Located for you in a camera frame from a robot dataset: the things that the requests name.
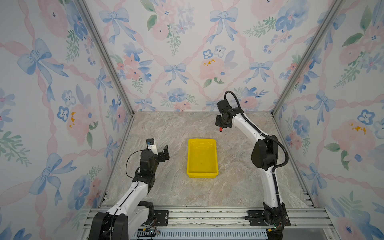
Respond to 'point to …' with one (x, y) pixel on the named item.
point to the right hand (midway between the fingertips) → (219, 122)
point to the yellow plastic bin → (202, 158)
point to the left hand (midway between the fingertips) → (159, 145)
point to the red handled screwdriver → (220, 129)
